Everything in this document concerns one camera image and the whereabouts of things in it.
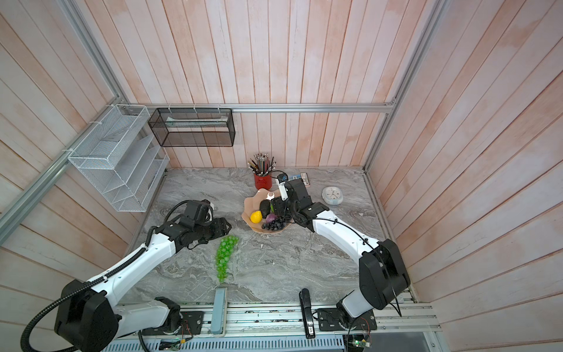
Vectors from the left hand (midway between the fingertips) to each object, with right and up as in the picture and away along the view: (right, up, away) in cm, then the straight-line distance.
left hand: (225, 233), depth 83 cm
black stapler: (+30, -22, -10) cm, 38 cm away
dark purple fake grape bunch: (+20, +2, +8) cm, 22 cm away
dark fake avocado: (+14, +9, +16) cm, 23 cm away
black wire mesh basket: (-21, +47, +23) cm, 57 cm away
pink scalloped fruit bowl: (+8, +10, +18) cm, 22 cm away
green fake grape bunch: (0, -6, +3) cm, 7 cm away
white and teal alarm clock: (+47, +14, +23) cm, 55 cm away
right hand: (+21, +14, +4) cm, 25 cm away
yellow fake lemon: (+11, +4, +13) cm, 17 cm away
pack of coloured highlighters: (+34, +24, +33) cm, 53 cm away
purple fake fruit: (+17, +5, +12) cm, 22 cm away
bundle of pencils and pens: (+12, +29, +21) cm, 38 cm away
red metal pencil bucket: (+13, +20, +23) cm, 34 cm away
